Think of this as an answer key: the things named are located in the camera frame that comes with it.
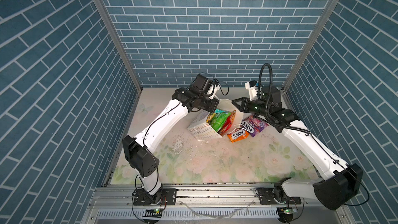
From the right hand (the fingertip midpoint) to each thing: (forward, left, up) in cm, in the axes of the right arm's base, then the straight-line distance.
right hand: (232, 99), depth 73 cm
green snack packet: (-3, +6, -14) cm, 16 cm away
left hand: (-1, +7, -3) cm, 8 cm away
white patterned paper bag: (-10, +14, -13) cm, 21 cm away
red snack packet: (-4, 0, -15) cm, 16 cm away
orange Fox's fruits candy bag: (-2, -7, -29) cm, 30 cm away
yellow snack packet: (-1, +11, -15) cm, 18 cm away
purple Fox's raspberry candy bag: (+4, -16, -28) cm, 33 cm away
